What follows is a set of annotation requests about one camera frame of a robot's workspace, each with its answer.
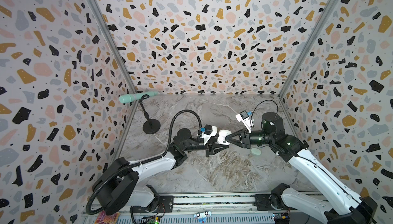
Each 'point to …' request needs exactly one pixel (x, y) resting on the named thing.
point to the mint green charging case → (256, 151)
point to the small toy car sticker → (202, 217)
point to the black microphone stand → (151, 126)
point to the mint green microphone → (125, 98)
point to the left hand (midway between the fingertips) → (229, 142)
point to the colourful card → (102, 218)
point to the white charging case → (222, 134)
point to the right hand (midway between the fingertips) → (228, 137)
